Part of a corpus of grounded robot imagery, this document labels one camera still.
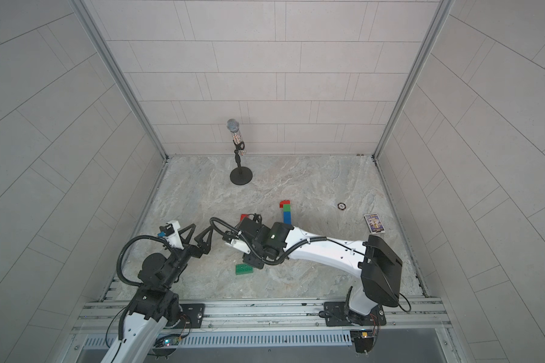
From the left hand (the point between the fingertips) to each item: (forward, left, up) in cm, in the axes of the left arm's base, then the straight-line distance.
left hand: (208, 226), depth 77 cm
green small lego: (+15, -28, -12) cm, 34 cm away
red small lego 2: (+11, -9, -12) cm, 19 cm away
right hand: (-8, -15, -5) cm, 18 cm away
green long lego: (-10, -12, -13) cm, 20 cm away
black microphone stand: (+33, -5, -13) cm, 36 cm away
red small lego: (+18, -26, -11) cm, 34 cm away
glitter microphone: (+33, -7, +18) cm, 38 cm away
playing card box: (+8, -63, -11) cm, 65 cm away
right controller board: (-31, -51, -13) cm, 61 cm away
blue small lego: (+10, -28, -12) cm, 32 cm away
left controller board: (-32, +8, -12) cm, 35 cm away
